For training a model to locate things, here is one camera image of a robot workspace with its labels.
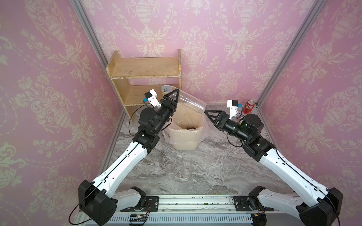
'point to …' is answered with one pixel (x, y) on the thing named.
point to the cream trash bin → (185, 147)
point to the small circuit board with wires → (137, 217)
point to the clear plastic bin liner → (186, 126)
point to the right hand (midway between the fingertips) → (207, 114)
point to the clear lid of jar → (207, 159)
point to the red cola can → (248, 107)
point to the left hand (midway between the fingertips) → (181, 93)
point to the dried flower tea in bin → (188, 128)
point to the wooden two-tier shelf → (139, 80)
